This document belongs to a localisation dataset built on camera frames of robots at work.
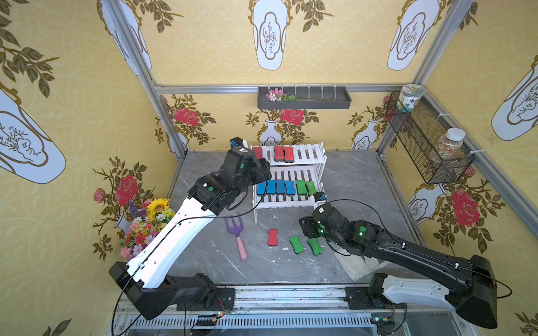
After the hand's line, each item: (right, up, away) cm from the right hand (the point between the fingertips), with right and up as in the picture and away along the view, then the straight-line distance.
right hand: (305, 216), depth 78 cm
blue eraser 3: (-9, +10, +10) cm, 17 cm away
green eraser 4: (+4, +10, +10) cm, 14 cm away
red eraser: (-18, +24, +5) cm, 31 cm away
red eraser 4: (-6, +23, +3) cm, 24 cm away
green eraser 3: (0, +10, +12) cm, 16 cm away
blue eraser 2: (-13, +10, +11) cm, 20 cm away
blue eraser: (-17, +10, +12) cm, 23 cm away
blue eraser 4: (-5, +10, +10) cm, 15 cm away
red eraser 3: (-10, +24, +2) cm, 26 cm away
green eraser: (-3, -13, +8) cm, 15 cm away
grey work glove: (+20, -20, +3) cm, 29 cm away
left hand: (-18, +19, -8) cm, 28 cm away
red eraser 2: (-12, -11, +11) cm, 20 cm away
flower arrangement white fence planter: (-59, -2, -3) cm, 59 cm away
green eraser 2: (+5, -14, +8) cm, 16 cm away
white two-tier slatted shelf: (-1, +17, +18) cm, 25 cm away
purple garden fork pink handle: (-28, -9, +14) cm, 32 cm away
